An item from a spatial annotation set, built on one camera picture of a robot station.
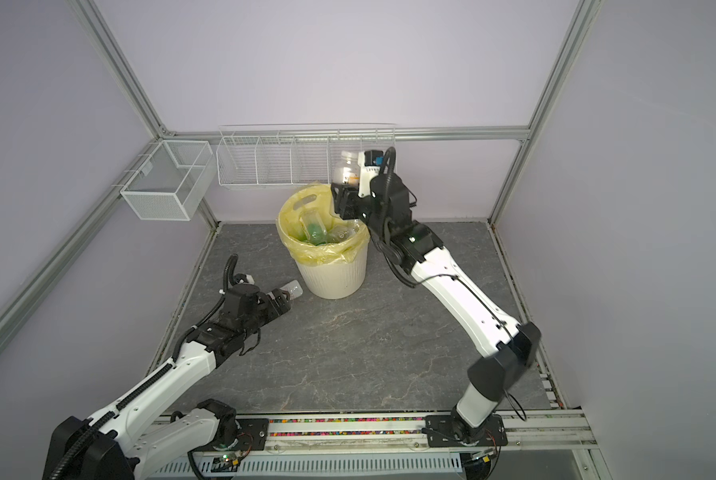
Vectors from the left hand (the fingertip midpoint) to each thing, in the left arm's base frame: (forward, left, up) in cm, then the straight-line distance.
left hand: (278, 303), depth 83 cm
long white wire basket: (+44, -4, +19) cm, 48 cm away
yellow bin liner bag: (+30, -11, +13) cm, 34 cm away
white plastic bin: (+9, -15, -4) cm, 18 cm away
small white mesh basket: (+41, +37, +12) cm, 57 cm away
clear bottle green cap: (+23, -10, +7) cm, 26 cm away
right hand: (+11, -20, +31) cm, 39 cm away
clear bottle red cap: (+10, -1, -9) cm, 13 cm away
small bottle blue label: (+19, -19, +7) cm, 28 cm away
